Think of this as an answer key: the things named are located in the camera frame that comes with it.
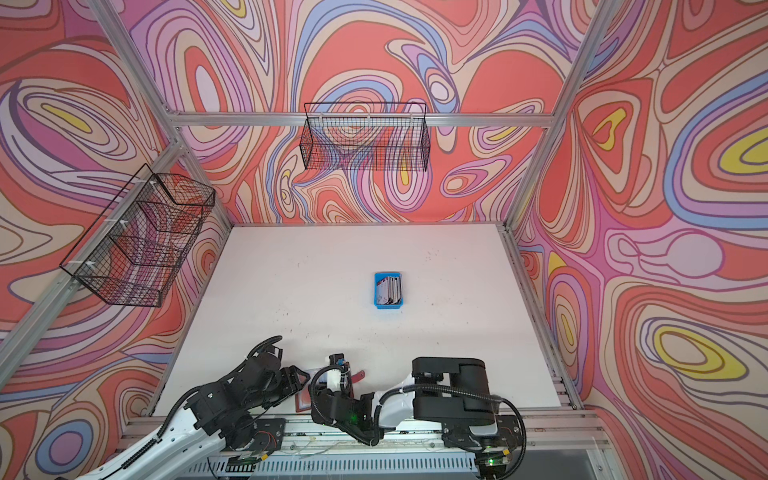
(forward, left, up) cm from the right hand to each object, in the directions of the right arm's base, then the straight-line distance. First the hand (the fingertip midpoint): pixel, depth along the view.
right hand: (315, 396), depth 79 cm
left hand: (+3, +1, +3) cm, 4 cm away
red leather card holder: (-1, +2, +3) cm, 4 cm away
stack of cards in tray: (+30, -21, +4) cm, 37 cm away
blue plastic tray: (+36, -17, +3) cm, 41 cm away
